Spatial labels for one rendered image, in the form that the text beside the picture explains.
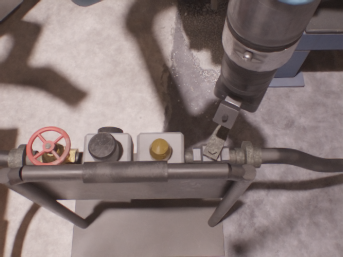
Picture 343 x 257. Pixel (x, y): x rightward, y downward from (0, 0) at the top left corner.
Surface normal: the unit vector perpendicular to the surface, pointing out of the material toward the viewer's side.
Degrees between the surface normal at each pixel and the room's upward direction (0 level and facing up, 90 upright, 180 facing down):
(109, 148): 0
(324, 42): 90
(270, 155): 15
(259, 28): 90
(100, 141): 0
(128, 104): 0
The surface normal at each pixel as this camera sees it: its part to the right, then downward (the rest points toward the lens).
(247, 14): -0.68, 0.68
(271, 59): 0.14, 0.92
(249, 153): 0.00, -0.22
